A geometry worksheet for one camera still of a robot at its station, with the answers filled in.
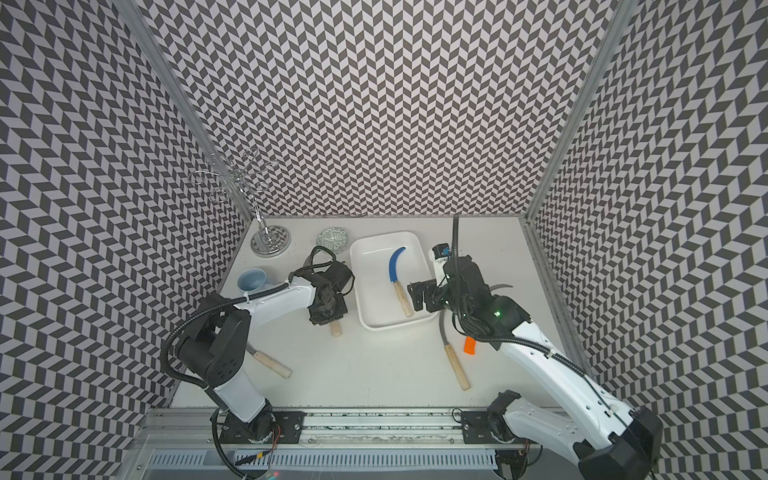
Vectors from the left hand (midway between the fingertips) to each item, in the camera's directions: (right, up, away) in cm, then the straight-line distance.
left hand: (336, 318), depth 90 cm
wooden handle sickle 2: (+37, -14, -10) cm, 41 cm away
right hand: (+27, +12, -16) cm, 33 cm away
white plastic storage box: (+12, +3, +4) cm, 13 cm away
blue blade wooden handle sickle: (+19, +8, +9) cm, 22 cm away
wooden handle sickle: (+1, -2, -4) cm, 4 cm away
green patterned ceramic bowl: (-5, +25, +21) cm, 33 cm away
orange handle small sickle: (+40, -6, -4) cm, 41 cm away
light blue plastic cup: (-27, +11, +3) cm, 30 cm away
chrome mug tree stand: (-30, +24, +21) cm, 44 cm away
